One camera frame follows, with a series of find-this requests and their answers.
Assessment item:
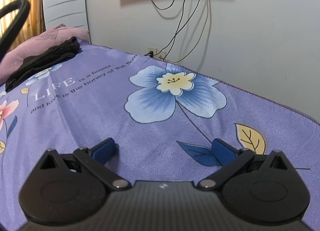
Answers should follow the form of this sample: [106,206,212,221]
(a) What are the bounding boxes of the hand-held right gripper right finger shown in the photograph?
[197,138,290,192]

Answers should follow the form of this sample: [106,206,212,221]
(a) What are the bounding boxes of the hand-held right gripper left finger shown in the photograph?
[37,138,131,192]

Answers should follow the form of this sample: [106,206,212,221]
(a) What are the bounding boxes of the black pants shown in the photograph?
[5,36,81,93]

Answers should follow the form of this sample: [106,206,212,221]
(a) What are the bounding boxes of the purple floral blanket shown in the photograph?
[0,40,320,231]

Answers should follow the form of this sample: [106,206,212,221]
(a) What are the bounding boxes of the pink quilt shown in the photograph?
[0,24,90,85]

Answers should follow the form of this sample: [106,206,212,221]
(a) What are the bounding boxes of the white drawer cabinet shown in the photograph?
[42,0,91,43]

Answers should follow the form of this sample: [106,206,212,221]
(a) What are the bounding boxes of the wall socket strip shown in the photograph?
[147,45,167,59]

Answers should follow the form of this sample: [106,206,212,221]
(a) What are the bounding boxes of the black braided cable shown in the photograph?
[0,0,31,59]

